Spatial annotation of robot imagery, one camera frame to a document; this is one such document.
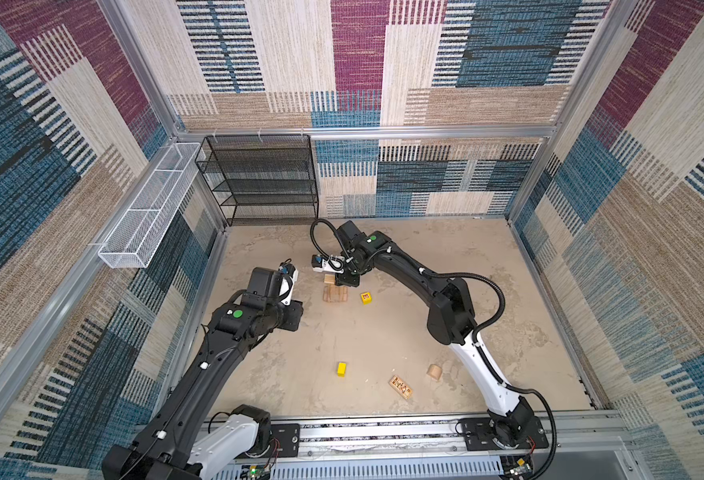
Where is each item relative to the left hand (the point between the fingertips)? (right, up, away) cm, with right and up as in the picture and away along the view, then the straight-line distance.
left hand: (294, 304), depth 77 cm
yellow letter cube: (+19, -2, +19) cm, 27 cm away
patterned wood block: (+27, -22, +4) cm, 35 cm away
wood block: (+9, 0, +17) cm, 20 cm away
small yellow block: (+12, -19, +6) cm, 23 cm away
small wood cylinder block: (+37, -20, +7) cm, 43 cm away
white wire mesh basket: (-36, +18, -5) cm, 40 cm away
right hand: (+11, +5, +18) cm, 22 cm away
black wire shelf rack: (-18, +39, +31) cm, 53 cm away
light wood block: (+7, +5, +17) cm, 19 cm away
